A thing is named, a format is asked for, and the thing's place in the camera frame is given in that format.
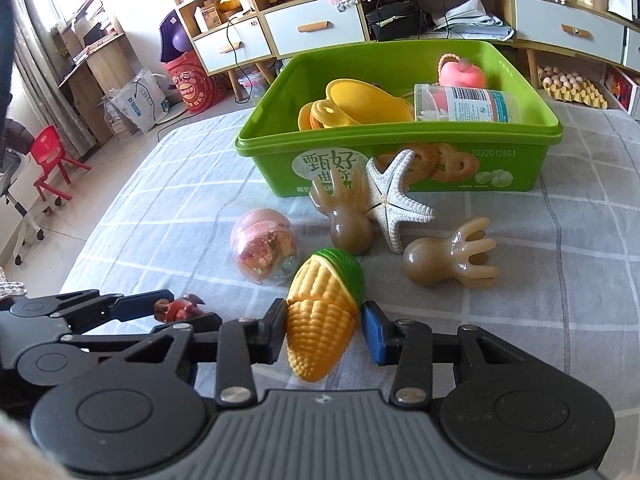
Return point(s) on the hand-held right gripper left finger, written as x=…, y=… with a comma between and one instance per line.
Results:
x=272, y=330

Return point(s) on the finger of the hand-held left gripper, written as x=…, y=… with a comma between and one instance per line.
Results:
x=212, y=320
x=130, y=302

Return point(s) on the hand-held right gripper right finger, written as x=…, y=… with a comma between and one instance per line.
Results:
x=375, y=335

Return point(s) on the small dark toy figure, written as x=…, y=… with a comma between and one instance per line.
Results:
x=175, y=309

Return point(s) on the toy corn cob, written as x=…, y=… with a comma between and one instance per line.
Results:
x=320, y=330

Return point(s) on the green plastic bin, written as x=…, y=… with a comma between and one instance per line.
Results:
x=510, y=160

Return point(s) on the small yellow toy cup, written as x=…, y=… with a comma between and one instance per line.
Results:
x=325, y=112

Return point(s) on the large yellow toy cup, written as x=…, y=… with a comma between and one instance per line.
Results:
x=365, y=97

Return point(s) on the clear cotton swab jar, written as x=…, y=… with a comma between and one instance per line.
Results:
x=475, y=105

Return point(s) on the pink rubber animal toy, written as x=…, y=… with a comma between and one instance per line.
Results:
x=460, y=75

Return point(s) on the pink clear capsule ball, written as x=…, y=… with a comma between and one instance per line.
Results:
x=262, y=245

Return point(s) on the brown octopus toy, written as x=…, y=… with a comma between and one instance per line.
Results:
x=430, y=260
x=350, y=230

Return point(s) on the white starfish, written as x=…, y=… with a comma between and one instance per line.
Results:
x=390, y=200

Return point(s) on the red plastic chair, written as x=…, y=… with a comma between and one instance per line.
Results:
x=50, y=152

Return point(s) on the white office chair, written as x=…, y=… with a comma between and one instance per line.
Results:
x=15, y=175

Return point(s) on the grey checked blanket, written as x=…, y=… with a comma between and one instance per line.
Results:
x=550, y=270

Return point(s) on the white printed sack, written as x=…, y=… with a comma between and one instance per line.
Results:
x=140, y=102

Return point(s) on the red printed bucket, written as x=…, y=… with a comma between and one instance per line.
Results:
x=195, y=85

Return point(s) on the grey curtain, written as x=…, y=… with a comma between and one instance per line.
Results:
x=35, y=85

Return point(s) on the clear storage box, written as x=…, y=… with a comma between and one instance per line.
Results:
x=252, y=86

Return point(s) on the wooden side desk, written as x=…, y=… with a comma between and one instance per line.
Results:
x=100, y=65

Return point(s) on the purple bag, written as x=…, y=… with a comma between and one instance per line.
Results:
x=172, y=35

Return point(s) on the small cardboard box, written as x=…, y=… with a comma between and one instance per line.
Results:
x=207, y=15

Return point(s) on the black bag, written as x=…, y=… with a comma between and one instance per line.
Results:
x=395, y=20

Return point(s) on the yellow egg tray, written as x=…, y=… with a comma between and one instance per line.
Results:
x=572, y=87

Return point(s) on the yellow plastic item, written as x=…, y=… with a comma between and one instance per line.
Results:
x=232, y=2

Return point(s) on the folded pale cloth pile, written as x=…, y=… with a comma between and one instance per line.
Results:
x=470, y=20

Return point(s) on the white box red print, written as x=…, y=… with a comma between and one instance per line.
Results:
x=620, y=90

